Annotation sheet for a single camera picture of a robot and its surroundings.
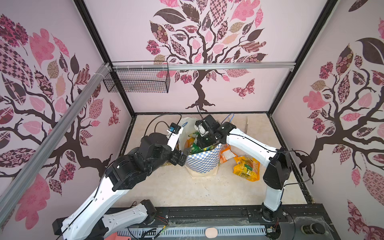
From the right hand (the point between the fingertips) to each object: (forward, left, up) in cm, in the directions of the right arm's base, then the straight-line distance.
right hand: (197, 142), depth 82 cm
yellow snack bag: (-12, -28, -9) cm, 32 cm away
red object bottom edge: (-41, +39, -14) cm, 59 cm away
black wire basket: (+40, +38, +18) cm, 58 cm away
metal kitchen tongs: (+28, -39, -17) cm, 51 cm away
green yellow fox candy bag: (-4, +1, -1) cm, 4 cm away
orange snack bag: (-2, -18, -11) cm, 21 cm away
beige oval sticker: (-40, -6, -16) cm, 44 cm away
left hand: (-13, +8, +17) cm, 23 cm away
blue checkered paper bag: (-14, -3, +1) cm, 14 cm away
